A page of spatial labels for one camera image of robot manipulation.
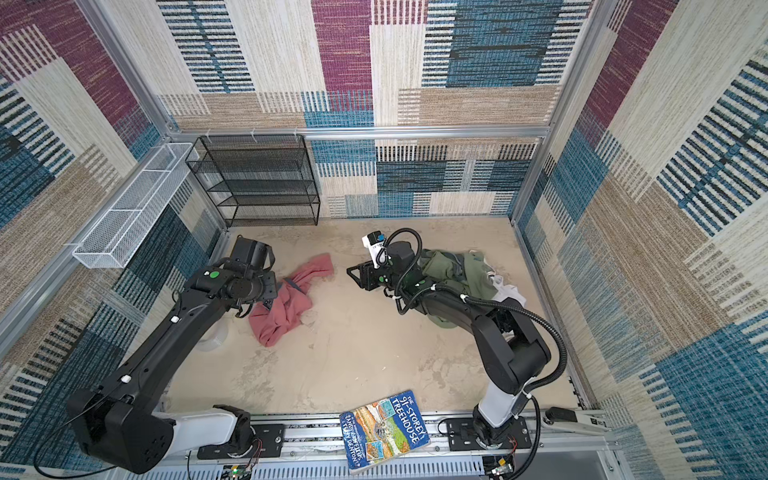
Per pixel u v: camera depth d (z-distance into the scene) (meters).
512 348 0.47
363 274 0.76
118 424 0.38
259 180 1.09
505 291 0.97
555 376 0.45
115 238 0.71
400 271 0.70
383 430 0.73
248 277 0.60
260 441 0.73
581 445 0.74
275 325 0.87
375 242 0.76
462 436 0.73
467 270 0.94
